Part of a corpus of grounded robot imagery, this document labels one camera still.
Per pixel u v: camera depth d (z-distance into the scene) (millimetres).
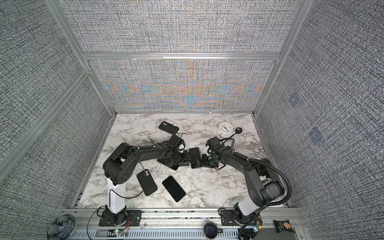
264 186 450
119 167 515
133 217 732
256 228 696
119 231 702
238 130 1060
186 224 732
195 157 919
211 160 765
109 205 608
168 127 1108
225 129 1042
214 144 740
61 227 691
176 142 787
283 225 700
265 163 474
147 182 859
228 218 728
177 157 817
